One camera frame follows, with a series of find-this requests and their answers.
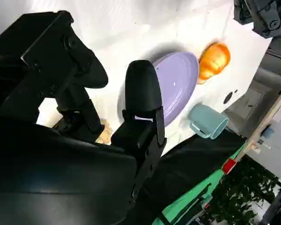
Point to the green panel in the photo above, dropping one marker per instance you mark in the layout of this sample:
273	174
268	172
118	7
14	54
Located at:
185	206

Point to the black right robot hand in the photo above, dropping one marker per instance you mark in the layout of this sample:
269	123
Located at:
61	178

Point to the pale green mug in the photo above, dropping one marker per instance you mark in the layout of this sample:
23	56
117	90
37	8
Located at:
208	122

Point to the black backdrop cloth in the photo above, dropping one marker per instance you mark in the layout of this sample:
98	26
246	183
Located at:
196	164

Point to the beige towel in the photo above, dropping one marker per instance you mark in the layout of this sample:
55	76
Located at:
106	134

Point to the pale wooden frame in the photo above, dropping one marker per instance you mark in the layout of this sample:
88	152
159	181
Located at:
267	117

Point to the orange and white bread roll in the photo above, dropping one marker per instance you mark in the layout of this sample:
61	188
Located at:
215	61

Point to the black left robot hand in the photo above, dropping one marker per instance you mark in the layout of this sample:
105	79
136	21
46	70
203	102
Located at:
264	16

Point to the red block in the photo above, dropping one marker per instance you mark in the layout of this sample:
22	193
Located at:
228	165

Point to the green leafy plant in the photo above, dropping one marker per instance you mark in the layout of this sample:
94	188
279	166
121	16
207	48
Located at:
243	194

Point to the lilac plate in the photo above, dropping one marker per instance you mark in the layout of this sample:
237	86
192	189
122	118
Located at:
178	89

